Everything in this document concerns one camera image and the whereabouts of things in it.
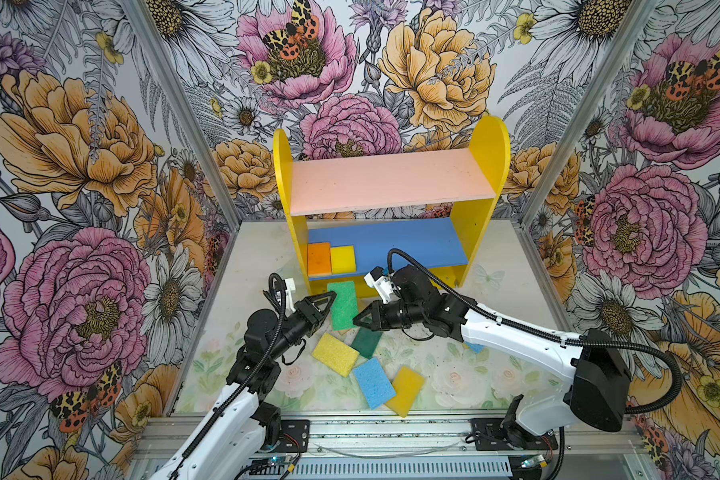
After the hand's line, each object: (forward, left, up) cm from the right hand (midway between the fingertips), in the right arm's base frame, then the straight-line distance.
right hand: (357, 331), depth 72 cm
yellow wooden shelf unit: (+60, -14, -17) cm, 64 cm away
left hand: (+6, +5, +2) cm, 8 cm away
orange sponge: (+25, +11, -3) cm, 27 cm away
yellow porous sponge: (+1, +7, -17) cm, 18 cm away
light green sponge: (+6, +3, +2) cm, 7 cm away
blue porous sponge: (-6, -4, -17) cm, 19 cm away
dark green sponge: (+6, -2, -18) cm, 19 cm away
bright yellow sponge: (+24, +4, -3) cm, 25 cm away
